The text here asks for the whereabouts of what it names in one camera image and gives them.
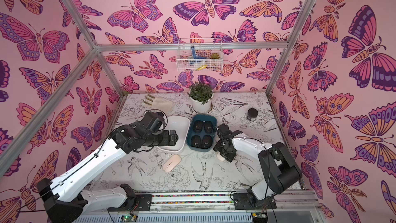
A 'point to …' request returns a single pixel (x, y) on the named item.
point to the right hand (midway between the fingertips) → (219, 152)
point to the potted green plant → (201, 96)
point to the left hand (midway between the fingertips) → (172, 137)
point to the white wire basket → (197, 54)
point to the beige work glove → (161, 103)
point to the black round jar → (252, 113)
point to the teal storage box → (201, 132)
